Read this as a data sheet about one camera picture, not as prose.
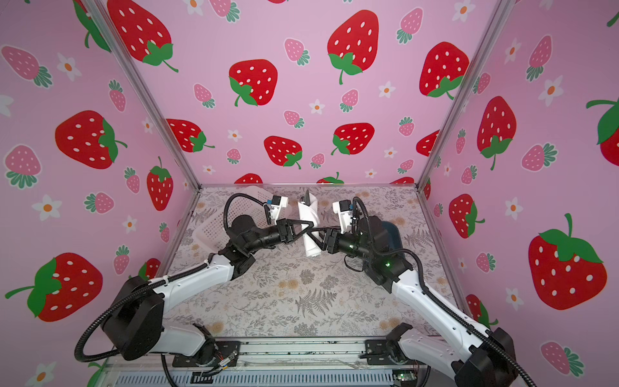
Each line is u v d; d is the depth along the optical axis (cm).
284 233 64
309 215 70
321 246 63
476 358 38
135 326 42
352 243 61
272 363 73
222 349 75
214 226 98
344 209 63
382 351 73
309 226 69
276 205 69
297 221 69
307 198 71
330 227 62
